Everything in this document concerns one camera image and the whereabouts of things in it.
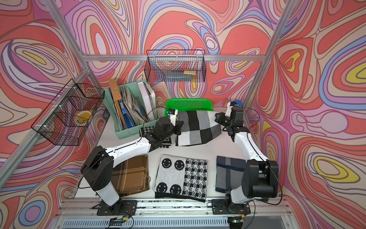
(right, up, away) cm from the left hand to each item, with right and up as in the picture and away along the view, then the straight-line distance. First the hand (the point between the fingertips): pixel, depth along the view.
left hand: (184, 122), depth 83 cm
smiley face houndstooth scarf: (-2, -32, -3) cm, 32 cm away
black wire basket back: (-7, +40, +17) cm, 44 cm away
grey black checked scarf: (+9, -4, +5) cm, 11 cm away
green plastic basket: (+4, +15, +40) cm, 43 cm away
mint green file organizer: (-34, +10, +7) cm, 37 cm away
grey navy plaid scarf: (+26, -31, -1) cm, 40 cm away
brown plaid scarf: (-31, -32, -1) cm, 44 cm away
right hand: (+20, +3, +4) cm, 20 cm away
